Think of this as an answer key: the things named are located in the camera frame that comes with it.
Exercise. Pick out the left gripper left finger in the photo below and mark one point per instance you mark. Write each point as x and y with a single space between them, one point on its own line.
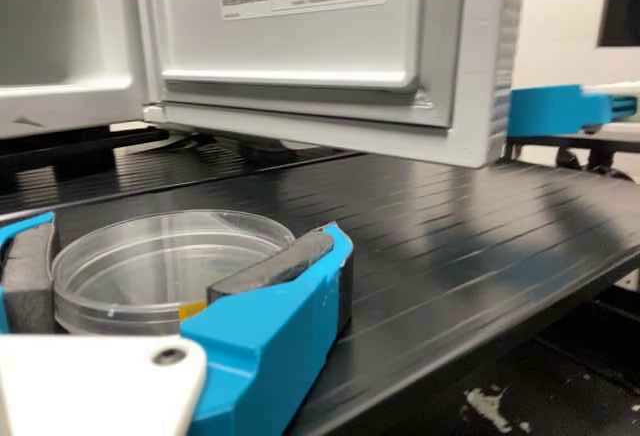
27 276

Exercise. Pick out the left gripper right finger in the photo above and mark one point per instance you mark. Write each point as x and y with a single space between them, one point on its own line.
270 336

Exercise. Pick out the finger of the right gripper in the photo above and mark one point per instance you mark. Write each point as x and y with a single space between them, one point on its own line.
545 108

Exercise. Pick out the petri dish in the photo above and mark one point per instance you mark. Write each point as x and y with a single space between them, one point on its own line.
150 256

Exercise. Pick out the incubator door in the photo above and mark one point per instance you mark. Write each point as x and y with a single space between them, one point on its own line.
325 56

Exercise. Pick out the white incubator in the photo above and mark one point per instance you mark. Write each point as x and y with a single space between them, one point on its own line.
65 31

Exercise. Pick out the black platform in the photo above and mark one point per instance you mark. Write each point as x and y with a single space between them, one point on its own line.
450 236
200 168

